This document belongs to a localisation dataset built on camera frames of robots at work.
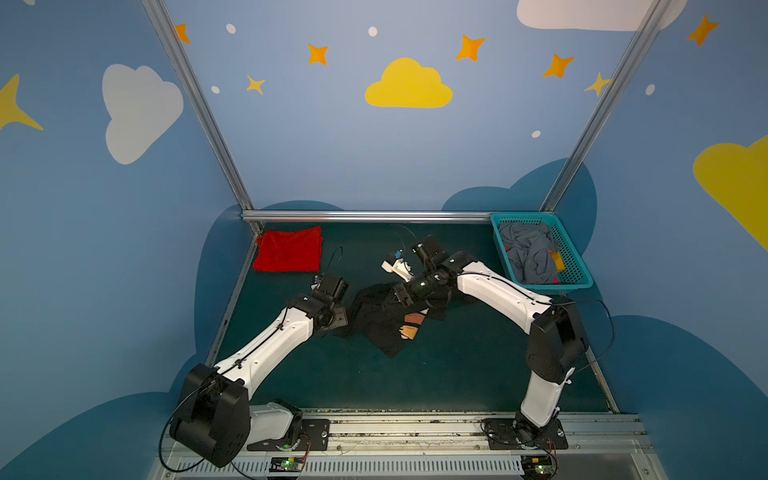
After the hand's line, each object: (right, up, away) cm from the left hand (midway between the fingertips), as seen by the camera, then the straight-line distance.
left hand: (337, 316), depth 86 cm
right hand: (+16, +5, -4) cm, 17 cm away
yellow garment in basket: (+77, +14, +19) cm, 80 cm away
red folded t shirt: (-22, +19, +27) cm, 40 cm away
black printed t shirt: (+15, -5, +5) cm, 16 cm away
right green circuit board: (+51, -34, -14) cm, 63 cm away
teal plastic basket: (+79, +11, +13) cm, 80 cm away
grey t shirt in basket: (+65, +21, +19) cm, 71 cm away
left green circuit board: (-10, -33, -15) cm, 37 cm away
